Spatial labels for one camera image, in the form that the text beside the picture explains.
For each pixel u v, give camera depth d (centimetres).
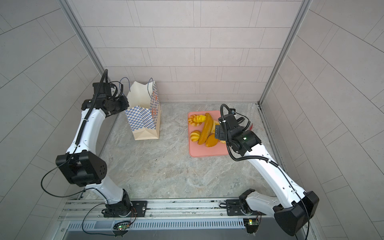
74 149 43
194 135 93
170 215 70
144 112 79
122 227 64
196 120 100
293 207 36
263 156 44
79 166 44
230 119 53
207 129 92
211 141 92
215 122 94
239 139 47
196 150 91
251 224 68
